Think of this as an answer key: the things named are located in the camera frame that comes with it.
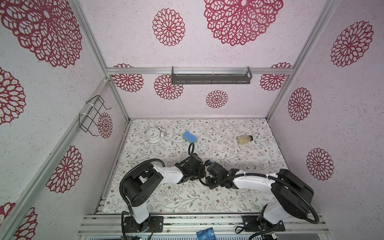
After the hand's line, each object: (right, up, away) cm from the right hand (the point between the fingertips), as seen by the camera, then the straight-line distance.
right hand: (209, 177), depth 89 cm
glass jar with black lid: (+26, +22, +15) cm, 38 cm away
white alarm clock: (-37, +25, +17) cm, 48 cm away
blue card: (-3, -22, -18) cm, 28 cm away
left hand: (-2, +2, +1) cm, 3 cm away
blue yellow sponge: (-13, +24, +20) cm, 34 cm away
